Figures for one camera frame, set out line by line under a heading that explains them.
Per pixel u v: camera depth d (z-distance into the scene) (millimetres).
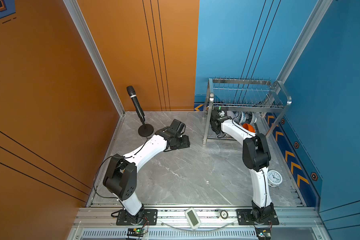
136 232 707
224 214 695
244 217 726
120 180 452
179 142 753
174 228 712
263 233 705
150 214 742
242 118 1019
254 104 786
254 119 1027
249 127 948
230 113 1018
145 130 1054
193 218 713
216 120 752
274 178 828
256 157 563
